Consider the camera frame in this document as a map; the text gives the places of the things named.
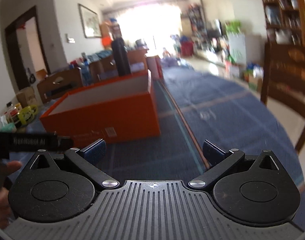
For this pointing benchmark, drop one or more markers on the pink cylindrical canister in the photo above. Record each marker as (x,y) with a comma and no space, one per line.
(154,66)

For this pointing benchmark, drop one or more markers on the tissue box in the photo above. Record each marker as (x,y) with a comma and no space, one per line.
(8,128)

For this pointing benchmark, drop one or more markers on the green panda mug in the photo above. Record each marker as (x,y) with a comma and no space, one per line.
(28,114)

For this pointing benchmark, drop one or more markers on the wooden chair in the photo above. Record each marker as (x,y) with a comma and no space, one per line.
(58,84)
(103,69)
(284,66)

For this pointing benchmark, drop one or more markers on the wooden bookshelf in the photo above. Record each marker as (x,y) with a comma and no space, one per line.
(285,17)

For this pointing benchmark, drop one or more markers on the white freezer chest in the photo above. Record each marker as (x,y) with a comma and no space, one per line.
(245,48)

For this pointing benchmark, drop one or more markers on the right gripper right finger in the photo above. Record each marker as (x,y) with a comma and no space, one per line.
(222,163)

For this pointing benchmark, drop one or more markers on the person's left hand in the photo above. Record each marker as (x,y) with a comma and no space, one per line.
(5,210)

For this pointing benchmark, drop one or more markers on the orange cardboard box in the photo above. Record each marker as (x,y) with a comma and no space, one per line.
(116,110)

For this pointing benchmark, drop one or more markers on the wooden chair far left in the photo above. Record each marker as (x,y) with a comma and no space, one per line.
(58,84)

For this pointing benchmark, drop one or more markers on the jar with red label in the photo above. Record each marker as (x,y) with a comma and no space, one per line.
(13,113)

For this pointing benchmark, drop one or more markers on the black cylindrical flask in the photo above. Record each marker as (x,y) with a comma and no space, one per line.
(120,56)

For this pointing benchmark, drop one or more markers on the framed wall painting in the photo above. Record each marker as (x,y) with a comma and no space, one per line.
(90,22)

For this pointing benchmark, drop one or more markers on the blue patterned tablecloth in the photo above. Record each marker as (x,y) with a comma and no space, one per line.
(263,198)

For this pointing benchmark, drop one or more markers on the wooden chair right side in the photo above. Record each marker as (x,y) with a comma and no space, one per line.
(284,66)

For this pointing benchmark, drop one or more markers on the wooden chair far middle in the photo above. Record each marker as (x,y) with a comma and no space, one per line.
(103,69)

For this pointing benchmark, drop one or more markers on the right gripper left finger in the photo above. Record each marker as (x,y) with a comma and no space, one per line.
(85,161)

